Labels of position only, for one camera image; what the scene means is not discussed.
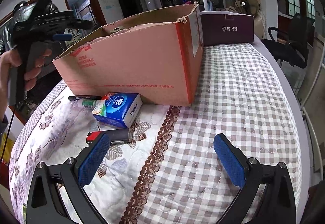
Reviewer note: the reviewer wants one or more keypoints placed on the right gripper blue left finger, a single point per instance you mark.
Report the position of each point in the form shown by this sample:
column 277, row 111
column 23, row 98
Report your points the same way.
column 45, row 204

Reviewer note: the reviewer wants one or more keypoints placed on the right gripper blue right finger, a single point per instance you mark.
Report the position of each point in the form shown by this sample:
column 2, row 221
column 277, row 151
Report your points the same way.
column 277, row 203

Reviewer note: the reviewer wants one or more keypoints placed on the red and black lighter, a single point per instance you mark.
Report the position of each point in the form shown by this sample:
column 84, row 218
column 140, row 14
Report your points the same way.
column 117, row 136

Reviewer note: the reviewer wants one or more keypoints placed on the blue tissue pack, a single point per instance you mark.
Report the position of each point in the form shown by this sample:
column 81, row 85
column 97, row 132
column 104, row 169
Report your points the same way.
column 118, row 109

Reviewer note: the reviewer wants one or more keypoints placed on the black marker pen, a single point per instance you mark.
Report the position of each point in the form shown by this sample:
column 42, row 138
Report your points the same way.
column 83, row 97

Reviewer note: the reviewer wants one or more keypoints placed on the tape roll in box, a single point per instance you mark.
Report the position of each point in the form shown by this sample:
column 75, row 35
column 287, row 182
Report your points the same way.
column 116, row 30

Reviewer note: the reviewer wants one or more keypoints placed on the green white glue stick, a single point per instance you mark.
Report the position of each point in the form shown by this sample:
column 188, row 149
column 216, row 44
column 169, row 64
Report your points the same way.
column 87, row 104

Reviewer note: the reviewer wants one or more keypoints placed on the quilted floral bed cover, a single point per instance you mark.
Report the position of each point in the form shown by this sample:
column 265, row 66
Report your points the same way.
column 170, row 173

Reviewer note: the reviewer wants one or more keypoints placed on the brown cardboard box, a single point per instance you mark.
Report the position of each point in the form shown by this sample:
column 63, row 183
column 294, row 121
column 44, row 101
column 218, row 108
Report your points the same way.
column 158, row 56

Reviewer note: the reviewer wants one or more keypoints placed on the black office chair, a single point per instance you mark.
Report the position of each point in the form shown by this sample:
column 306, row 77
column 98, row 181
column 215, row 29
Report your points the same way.
column 294, row 49

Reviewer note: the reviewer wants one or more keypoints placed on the purple gift box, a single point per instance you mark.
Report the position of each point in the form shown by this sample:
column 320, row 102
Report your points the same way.
column 221, row 27

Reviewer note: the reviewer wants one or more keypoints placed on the standing fan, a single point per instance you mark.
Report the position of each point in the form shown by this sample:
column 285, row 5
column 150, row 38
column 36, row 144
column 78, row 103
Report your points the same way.
column 249, row 7

